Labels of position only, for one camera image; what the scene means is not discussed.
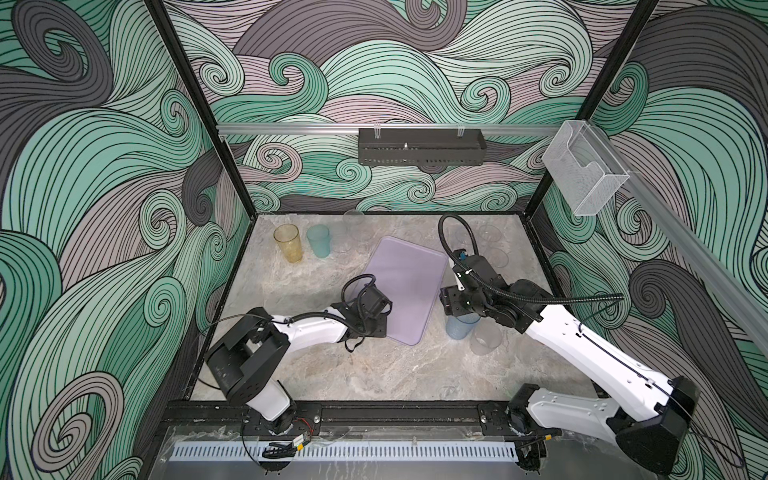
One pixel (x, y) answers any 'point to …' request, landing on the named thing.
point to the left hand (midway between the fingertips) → (381, 323)
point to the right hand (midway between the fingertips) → (451, 295)
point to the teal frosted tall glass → (320, 237)
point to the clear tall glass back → (357, 224)
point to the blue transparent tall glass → (461, 327)
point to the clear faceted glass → (342, 238)
